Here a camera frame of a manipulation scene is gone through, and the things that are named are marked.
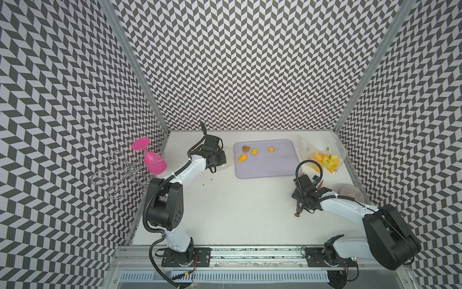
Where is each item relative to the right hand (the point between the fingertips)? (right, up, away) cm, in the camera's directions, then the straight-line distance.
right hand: (301, 198), depth 90 cm
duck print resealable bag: (+19, +22, +11) cm, 32 cm away
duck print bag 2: (-37, +20, +12) cm, 44 cm away
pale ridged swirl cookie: (-12, +25, +18) cm, 33 cm away
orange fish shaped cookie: (-29, +20, +12) cm, 37 cm away
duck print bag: (+8, +29, +14) cm, 33 cm away
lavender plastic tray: (-17, +19, +14) cm, 29 cm away
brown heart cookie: (-27, +25, +18) cm, 41 cm away
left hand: (-41, +20, +2) cm, 45 cm away
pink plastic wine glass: (-71, +19, -7) cm, 74 cm away
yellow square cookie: (-22, +23, +18) cm, 37 cm away
